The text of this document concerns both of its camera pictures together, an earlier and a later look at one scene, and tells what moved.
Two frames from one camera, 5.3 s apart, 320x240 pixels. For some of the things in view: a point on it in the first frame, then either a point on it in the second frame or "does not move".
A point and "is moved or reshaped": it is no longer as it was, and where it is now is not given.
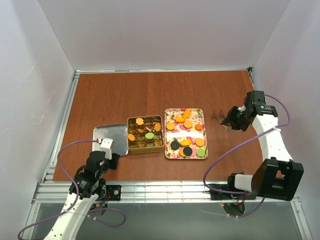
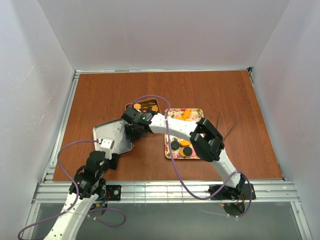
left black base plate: (114, 191) does not move
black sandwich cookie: (175, 144) does not move
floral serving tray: (185, 133) does not move
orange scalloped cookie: (139, 121) is moved or reshaped
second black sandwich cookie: (187, 151) does not move
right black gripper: (231, 117) -> (130, 132)
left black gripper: (114, 160) does not move
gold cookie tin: (148, 132) -> (145, 106)
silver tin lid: (118, 132) is moved or reshaped
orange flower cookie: (157, 127) is moved or reshaped
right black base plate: (215, 195) does not move
